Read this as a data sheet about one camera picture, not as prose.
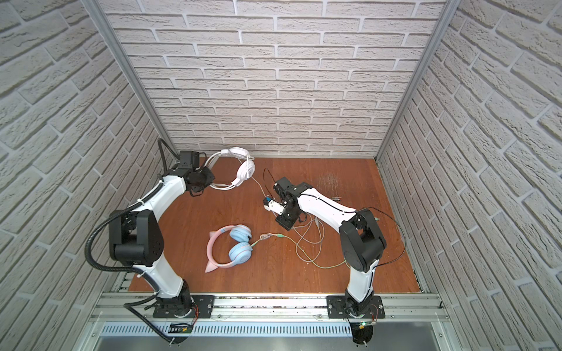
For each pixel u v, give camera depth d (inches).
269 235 35.0
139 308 27.5
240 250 31.7
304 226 36.5
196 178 31.5
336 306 29.2
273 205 31.3
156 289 22.6
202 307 28.8
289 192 25.4
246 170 33.6
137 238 18.7
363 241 18.7
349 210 20.1
